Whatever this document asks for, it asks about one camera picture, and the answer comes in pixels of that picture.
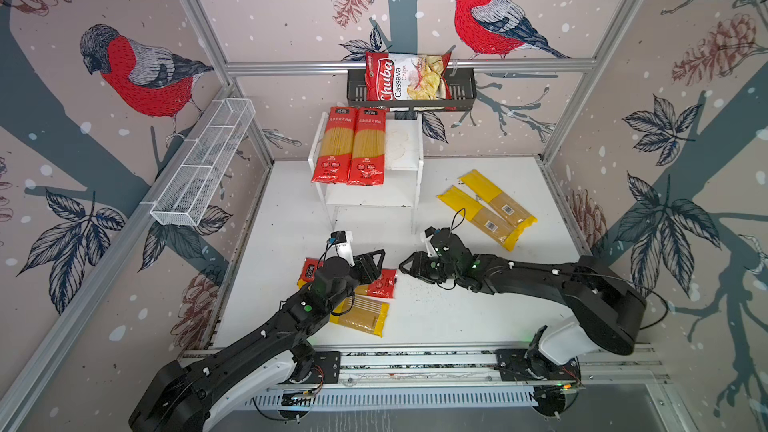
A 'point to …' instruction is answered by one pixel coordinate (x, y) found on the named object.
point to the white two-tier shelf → (404, 159)
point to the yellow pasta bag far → (498, 198)
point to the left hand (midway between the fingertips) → (379, 255)
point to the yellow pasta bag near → (479, 215)
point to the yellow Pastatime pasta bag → (362, 313)
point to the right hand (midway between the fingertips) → (399, 276)
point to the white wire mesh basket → (201, 161)
